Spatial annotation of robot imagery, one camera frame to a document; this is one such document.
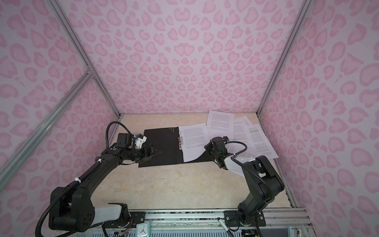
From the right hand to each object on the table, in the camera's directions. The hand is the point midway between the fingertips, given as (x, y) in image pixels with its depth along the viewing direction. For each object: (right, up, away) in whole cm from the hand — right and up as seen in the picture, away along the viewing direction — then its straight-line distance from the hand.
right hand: (205, 143), depth 93 cm
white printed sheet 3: (+28, +5, +14) cm, 32 cm away
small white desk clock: (-31, -38, -24) cm, 54 cm away
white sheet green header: (+39, -3, +8) cm, 40 cm away
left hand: (-28, -4, -11) cm, 31 cm away
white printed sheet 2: (+13, 0, -21) cm, 25 cm away
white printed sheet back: (+13, +12, +20) cm, 27 cm away
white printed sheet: (-7, +2, +11) cm, 13 cm away
